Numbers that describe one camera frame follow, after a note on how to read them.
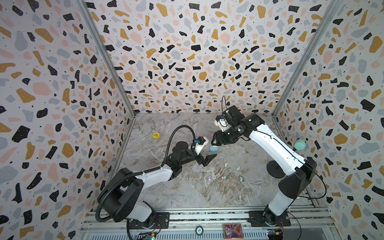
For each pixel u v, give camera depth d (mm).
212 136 716
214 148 1002
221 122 711
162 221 733
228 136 650
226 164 926
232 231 701
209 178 876
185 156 672
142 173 486
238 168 923
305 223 747
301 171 449
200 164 744
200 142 681
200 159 728
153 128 1094
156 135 1065
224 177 877
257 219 741
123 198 420
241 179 876
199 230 715
